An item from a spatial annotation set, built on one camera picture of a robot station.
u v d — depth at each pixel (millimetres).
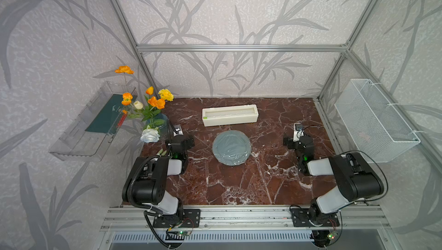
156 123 786
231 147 976
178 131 794
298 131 791
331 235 688
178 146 710
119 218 756
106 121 676
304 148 708
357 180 460
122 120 693
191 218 734
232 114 1031
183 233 706
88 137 642
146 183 450
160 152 940
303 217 729
